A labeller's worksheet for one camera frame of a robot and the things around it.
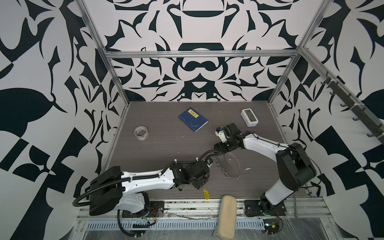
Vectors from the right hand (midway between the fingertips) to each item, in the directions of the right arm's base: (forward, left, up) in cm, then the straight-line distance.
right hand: (220, 147), depth 91 cm
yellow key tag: (-25, +10, -4) cm, 27 cm away
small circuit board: (-39, -19, -6) cm, 44 cm away
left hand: (-15, +12, +4) cm, 20 cm away
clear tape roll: (+12, +51, -2) cm, 53 cm away
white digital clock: (+22, -22, 0) cm, 32 cm away
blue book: (+23, +17, -3) cm, 29 cm away
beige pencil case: (-40, +2, -2) cm, 40 cm away
